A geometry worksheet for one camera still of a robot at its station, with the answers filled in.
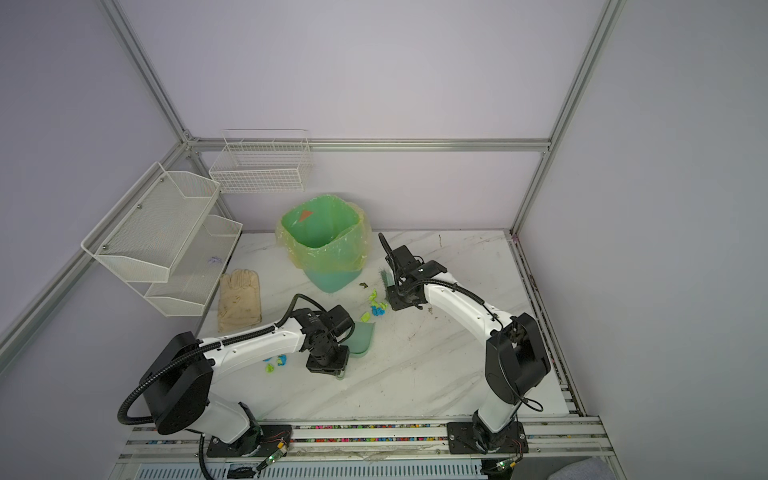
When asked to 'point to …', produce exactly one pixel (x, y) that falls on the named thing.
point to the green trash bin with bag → (327, 236)
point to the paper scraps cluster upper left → (377, 309)
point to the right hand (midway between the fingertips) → (396, 297)
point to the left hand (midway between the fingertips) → (337, 374)
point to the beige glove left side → (239, 300)
